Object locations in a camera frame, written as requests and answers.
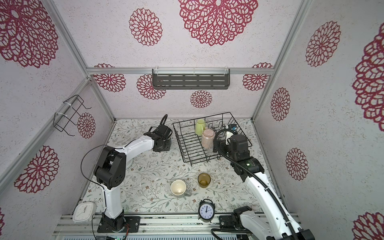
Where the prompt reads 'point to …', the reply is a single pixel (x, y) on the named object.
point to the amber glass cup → (204, 180)
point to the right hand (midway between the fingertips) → (223, 137)
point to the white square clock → (83, 211)
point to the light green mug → (200, 126)
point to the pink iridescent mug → (208, 136)
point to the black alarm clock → (206, 210)
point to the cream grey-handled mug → (178, 188)
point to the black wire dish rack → (195, 137)
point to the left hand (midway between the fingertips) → (164, 149)
